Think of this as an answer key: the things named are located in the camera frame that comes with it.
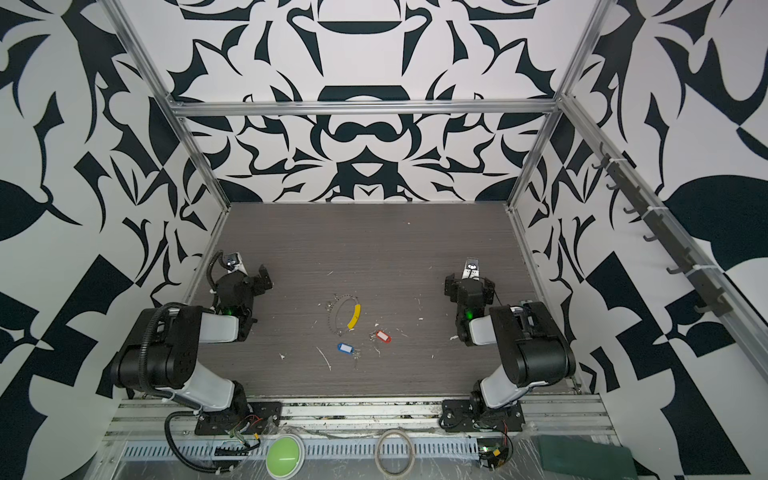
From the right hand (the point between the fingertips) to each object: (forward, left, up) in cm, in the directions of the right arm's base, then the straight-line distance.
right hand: (473, 274), depth 93 cm
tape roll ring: (-45, +22, -5) cm, 50 cm away
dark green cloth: (-46, -18, -9) cm, 50 cm away
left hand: (+1, +70, +4) cm, 70 cm away
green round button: (-45, +50, -3) cm, 67 cm away
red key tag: (-17, +28, -6) cm, 33 cm away
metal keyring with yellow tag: (-9, +43, -5) cm, 45 cm away
